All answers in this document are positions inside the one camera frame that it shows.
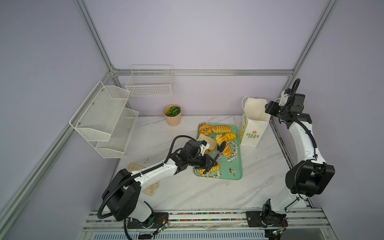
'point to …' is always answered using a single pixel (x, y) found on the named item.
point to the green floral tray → (229, 161)
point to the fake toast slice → (210, 140)
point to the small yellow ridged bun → (229, 136)
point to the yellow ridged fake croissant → (221, 129)
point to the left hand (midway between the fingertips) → (215, 165)
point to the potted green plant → (172, 114)
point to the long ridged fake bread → (219, 139)
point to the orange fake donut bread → (205, 129)
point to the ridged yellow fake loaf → (214, 169)
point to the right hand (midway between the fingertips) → (270, 104)
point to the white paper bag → (255, 116)
